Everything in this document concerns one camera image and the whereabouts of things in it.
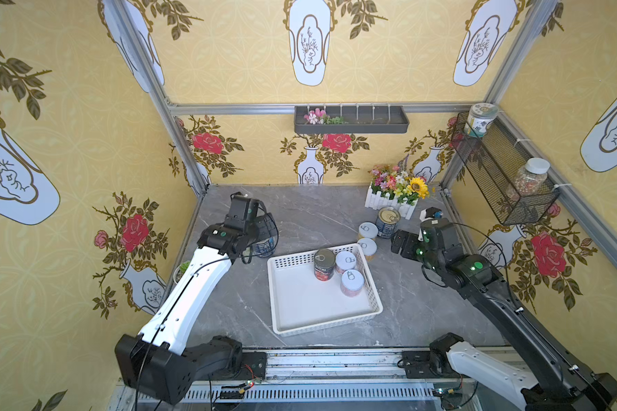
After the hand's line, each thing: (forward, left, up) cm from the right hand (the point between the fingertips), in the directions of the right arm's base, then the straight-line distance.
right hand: (408, 236), depth 76 cm
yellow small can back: (+13, +9, -16) cm, 23 cm away
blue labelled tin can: (+3, +46, -15) cm, 49 cm away
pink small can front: (0, +18, -17) cm, 24 cm away
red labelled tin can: (-3, +25, -13) cm, 28 cm away
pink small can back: (-8, +15, -17) cm, 24 cm away
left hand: (+2, +48, +1) cm, 48 cm away
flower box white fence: (+26, 0, -6) cm, 27 cm away
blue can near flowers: (+17, +1, -14) cm, 22 cm away
